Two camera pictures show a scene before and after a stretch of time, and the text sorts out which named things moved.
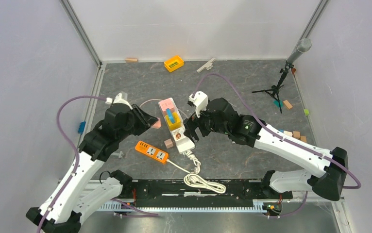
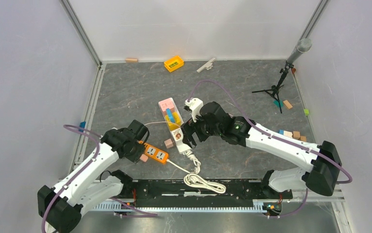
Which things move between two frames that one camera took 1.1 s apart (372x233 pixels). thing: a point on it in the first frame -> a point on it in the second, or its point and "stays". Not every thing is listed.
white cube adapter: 177,133 stays
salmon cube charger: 158,124 -> 143,157
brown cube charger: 168,143 stays
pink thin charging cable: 157,99 -> 165,122
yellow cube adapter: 177,124 stays
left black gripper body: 135,126 -> 136,152
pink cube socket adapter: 168,103 stays
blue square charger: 170,115 stays
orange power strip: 154,153 stays
